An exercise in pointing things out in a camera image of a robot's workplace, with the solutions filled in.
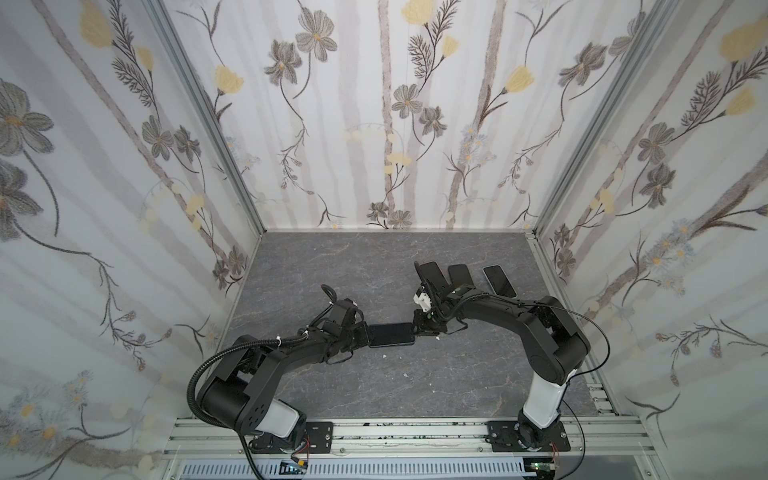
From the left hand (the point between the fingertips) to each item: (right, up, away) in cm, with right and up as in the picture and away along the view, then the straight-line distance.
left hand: (369, 330), depth 91 cm
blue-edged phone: (+7, -1, -1) cm, 7 cm away
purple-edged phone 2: (+46, +14, +16) cm, 51 cm away
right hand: (+11, +2, -2) cm, 12 cm away
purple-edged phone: (+23, +17, +20) cm, 35 cm away
